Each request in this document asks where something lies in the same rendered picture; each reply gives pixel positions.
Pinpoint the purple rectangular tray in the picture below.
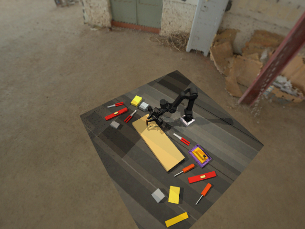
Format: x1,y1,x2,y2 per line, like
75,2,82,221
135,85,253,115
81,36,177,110
188,144,211,168

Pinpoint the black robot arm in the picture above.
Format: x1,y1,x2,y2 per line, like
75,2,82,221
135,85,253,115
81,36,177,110
154,87,198,123

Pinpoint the orange-handled awl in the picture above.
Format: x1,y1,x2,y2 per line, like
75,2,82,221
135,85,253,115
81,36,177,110
182,164,195,173
196,183,212,204

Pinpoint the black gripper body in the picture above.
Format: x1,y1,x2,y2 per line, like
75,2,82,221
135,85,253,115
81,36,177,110
148,106,163,125

